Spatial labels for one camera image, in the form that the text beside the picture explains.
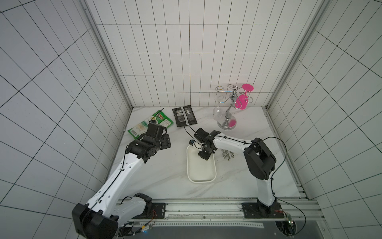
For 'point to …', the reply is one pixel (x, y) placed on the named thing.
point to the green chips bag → (158, 117)
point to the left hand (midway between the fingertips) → (159, 144)
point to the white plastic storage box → (199, 170)
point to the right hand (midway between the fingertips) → (199, 155)
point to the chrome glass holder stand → (228, 122)
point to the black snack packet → (184, 116)
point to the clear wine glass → (218, 114)
